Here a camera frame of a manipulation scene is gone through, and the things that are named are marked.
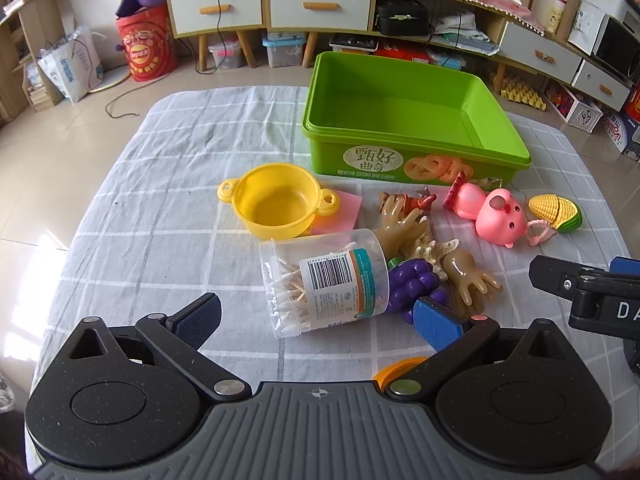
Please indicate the yellow green toy corn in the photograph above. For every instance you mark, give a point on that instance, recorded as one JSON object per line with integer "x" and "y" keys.
{"x": 550, "y": 207}

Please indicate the red white box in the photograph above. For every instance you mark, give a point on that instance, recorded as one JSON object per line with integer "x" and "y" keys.
{"x": 620, "y": 127}

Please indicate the yellow egg carton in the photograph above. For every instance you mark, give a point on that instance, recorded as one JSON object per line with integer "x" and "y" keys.
{"x": 520, "y": 91}

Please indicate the clear storage box grey lid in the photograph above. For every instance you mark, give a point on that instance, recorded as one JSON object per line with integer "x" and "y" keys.
{"x": 227, "y": 55}

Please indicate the red toy crab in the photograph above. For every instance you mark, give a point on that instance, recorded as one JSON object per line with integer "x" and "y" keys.
{"x": 417, "y": 203}

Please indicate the pink pig toy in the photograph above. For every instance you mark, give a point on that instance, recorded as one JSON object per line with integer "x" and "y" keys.
{"x": 500, "y": 220}

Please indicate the clear storage box blue lid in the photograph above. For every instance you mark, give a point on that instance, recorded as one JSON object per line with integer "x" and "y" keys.
{"x": 284, "y": 50}

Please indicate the purple toy grapes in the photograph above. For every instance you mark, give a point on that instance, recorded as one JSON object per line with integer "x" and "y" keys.
{"x": 410, "y": 280}

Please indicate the wooden bookshelf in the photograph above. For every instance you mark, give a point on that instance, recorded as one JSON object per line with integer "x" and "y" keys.
{"x": 30, "y": 25}

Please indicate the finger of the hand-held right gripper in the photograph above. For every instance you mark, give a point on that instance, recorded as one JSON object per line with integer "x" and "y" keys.
{"x": 626, "y": 265}
{"x": 550, "y": 272}

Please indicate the white shopping bag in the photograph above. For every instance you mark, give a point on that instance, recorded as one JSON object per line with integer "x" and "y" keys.
{"x": 70, "y": 65}

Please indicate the orange round toy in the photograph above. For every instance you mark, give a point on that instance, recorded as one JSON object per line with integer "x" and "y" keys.
{"x": 395, "y": 370}

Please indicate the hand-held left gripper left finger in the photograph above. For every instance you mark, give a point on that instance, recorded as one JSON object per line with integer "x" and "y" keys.
{"x": 200, "y": 317}

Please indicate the red flat box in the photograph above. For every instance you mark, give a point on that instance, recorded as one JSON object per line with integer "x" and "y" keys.
{"x": 402, "y": 52}

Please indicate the brown rubber toy hand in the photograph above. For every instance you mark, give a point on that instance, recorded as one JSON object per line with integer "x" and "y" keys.
{"x": 465, "y": 280}
{"x": 400, "y": 232}

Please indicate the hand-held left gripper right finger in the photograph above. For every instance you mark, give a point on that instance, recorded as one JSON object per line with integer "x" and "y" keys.
{"x": 435, "y": 327}

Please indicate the long wooden cabinet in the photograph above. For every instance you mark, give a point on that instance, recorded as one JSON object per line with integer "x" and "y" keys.
{"x": 380, "y": 32}

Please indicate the green plastic box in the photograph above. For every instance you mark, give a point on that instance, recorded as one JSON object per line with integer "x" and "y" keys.
{"x": 325, "y": 145}

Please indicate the grey checked tablecloth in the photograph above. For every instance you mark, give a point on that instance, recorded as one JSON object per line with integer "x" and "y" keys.
{"x": 175, "y": 185}

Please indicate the red printed storage bucket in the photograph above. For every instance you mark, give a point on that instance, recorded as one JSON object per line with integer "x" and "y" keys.
{"x": 147, "y": 45}

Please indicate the white round stand base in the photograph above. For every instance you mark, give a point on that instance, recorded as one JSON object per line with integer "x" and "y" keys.
{"x": 110, "y": 79}

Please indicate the white toy starfish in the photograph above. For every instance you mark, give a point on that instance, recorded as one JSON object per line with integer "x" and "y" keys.
{"x": 440, "y": 250}

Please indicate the pink sticky note pad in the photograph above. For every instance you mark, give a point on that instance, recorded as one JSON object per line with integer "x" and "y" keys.
{"x": 345, "y": 210}

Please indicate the white colourful toy box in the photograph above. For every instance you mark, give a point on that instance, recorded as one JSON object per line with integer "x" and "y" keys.
{"x": 575, "y": 107}

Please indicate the clear cotton swab jar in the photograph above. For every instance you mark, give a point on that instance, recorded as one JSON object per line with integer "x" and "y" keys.
{"x": 325, "y": 280}

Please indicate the black flat device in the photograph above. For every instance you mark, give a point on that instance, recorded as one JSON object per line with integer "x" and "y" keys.
{"x": 352, "y": 42}

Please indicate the yellow toy pot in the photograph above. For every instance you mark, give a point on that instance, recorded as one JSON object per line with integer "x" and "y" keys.
{"x": 280, "y": 200}

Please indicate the white printer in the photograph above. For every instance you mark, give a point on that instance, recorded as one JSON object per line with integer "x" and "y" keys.
{"x": 615, "y": 0}

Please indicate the black microwave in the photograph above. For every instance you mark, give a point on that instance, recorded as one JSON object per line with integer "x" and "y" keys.
{"x": 620, "y": 47}

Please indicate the white printed box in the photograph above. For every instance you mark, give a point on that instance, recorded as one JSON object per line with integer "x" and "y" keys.
{"x": 587, "y": 27}

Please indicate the black case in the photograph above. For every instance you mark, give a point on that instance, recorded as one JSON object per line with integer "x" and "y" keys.
{"x": 402, "y": 17}

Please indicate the beige printed cup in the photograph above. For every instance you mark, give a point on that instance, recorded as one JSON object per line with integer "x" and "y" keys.
{"x": 555, "y": 20}

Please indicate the small clear box blue lid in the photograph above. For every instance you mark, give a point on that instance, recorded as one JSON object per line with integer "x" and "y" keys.
{"x": 447, "y": 60}

